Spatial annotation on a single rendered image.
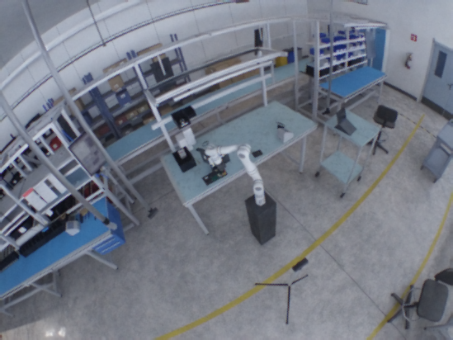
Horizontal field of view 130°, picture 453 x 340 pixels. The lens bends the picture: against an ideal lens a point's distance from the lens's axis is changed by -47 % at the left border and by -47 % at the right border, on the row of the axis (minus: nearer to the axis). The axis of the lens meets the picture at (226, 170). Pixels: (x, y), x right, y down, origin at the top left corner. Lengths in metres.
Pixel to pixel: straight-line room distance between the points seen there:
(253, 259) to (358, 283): 1.45
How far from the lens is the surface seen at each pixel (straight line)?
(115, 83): 5.27
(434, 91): 7.34
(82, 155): 2.31
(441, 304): 2.74
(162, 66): 3.44
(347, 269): 2.84
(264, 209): 2.03
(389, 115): 3.86
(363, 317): 2.85
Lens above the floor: 2.59
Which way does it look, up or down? 46 degrees down
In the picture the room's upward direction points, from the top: 16 degrees counter-clockwise
